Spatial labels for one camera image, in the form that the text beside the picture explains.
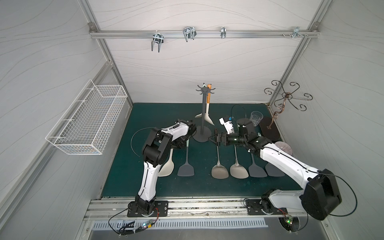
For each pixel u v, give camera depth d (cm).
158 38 78
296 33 76
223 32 78
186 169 84
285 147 93
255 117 107
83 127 68
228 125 72
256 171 84
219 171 86
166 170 86
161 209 73
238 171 84
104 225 64
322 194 40
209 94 70
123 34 78
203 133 102
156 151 56
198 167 88
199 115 92
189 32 77
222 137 69
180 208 75
